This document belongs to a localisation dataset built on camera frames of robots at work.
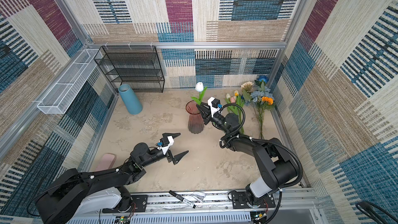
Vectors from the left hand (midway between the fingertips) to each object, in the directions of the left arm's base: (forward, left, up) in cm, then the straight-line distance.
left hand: (183, 140), depth 74 cm
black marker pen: (-24, -3, -17) cm, 29 cm away
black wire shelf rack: (+55, +35, +1) cm, 65 cm away
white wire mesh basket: (+14, +56, +15) cm, 59 cm away
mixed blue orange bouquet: (+35, -46, -6) cm, 58 cm away
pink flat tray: (-3, +43, -18) cm, 47 cm away
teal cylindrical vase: (+31, +35, -6) cm, 48 cm away
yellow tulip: (-1, -25, +13) cm, 28 cm away
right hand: (+16, -7, +8) cm, 19 cm away
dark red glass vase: (+21, -6, -16) cm, 27 cm away
